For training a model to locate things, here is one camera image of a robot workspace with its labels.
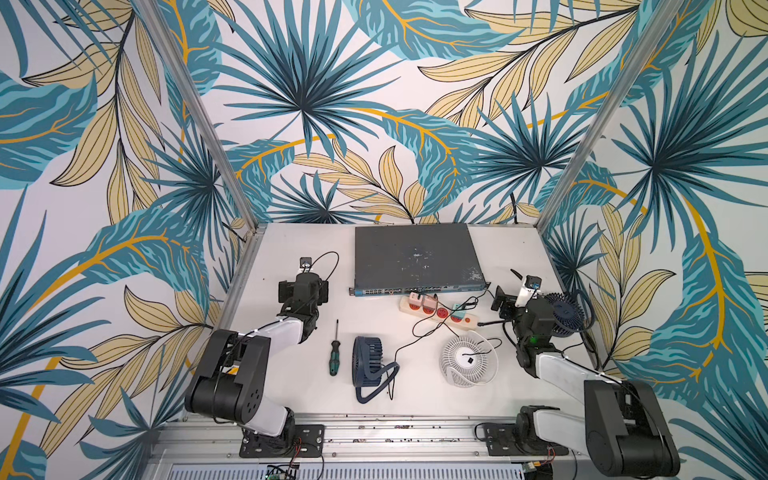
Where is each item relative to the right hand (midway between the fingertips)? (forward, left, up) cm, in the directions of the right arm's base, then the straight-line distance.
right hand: (497, 288), depth 88 cm
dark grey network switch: (+19, +22, -9) cm, 30 cm away
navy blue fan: (-6, -22, -7) cm, 24 cm away
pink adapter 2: (-1, +20, -4) cm, 20 cm away
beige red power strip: (-3, +16, -9) cm, 19 cm away
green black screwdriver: (-15, +48, -10) cm, 51 cm away
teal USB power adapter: (-5, +12, -4) cm, 13 cm away
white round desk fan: (-19, +11, -6) cm, 23 cm away
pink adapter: (0, +25, -4) cm, 25 cm away
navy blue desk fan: (-24, +38, +2) cm, 45 cm away
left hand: (+6, +59, -3) cm, 59 cm away
